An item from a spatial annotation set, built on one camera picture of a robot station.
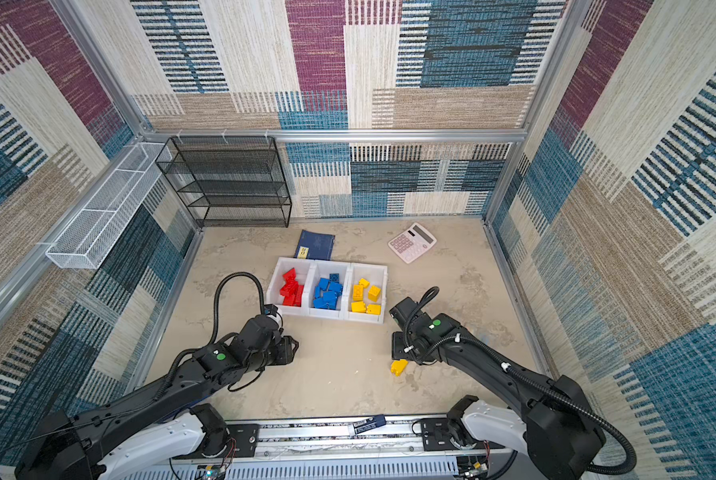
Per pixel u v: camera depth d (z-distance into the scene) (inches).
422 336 22.8
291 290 37.6
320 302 37.3
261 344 25.1
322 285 39.4
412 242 43.7
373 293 37.4
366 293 38.9
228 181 43.3
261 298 28.3
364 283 39.8
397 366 32.7
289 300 37.0
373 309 36.4
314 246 44.2
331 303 37.8
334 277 39.8
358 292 38.9
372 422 29.3
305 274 38.0
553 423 15.7
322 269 38.9
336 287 38.9
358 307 36.4
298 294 37.8
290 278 39.1
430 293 29.7
